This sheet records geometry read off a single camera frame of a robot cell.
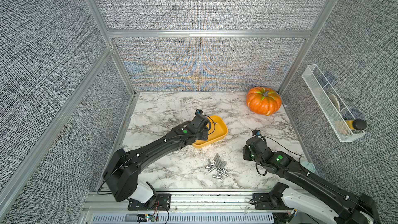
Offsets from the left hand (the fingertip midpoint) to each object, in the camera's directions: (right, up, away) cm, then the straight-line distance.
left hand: (208, 129), depth 82 cm
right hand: (+19, -8, -2) cm, 21 cm away
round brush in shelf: (+57, +15, -12) cm, 60 cm away
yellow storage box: (+8, -2, +18) cm, 19 cm away
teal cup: (+49, -16, -8) cm, 52 cm away
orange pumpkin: (+37, +16, +17) cm, 43 cm away
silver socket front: (+5, -24, -2) cm, 25 cm away
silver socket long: (+5, -17, +5) cm, 18 cm away
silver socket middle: (+8, -20, +3) cm, 21 cm away
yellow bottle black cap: (+58, +5, -21) cm, 62 cm away
